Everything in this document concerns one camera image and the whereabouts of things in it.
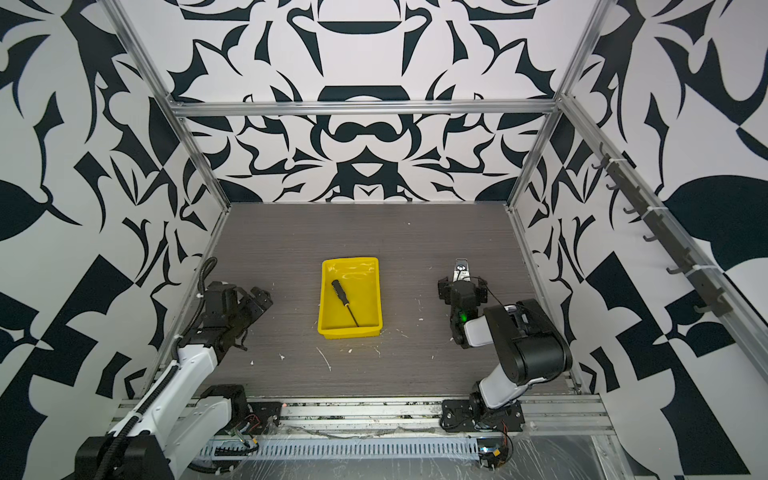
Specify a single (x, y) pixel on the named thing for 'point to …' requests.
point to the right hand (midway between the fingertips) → (467, 274)
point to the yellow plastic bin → (360, 279)
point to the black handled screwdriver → (336, 284)
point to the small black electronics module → (494, 453)
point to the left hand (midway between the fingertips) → (258, 297)
